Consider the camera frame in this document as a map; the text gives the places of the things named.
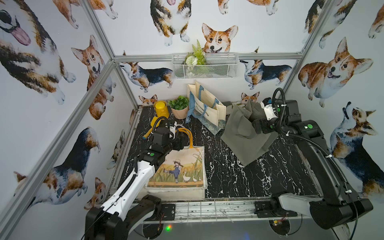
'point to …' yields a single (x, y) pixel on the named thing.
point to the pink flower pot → (180, 114)
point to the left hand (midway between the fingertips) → (181, 133)
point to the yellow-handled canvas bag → (182, 168)
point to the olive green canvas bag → (238, 134)
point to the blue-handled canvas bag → (204, 109)
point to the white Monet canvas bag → (174, 193)
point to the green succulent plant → (180, 103)
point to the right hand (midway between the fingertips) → (261, 118)
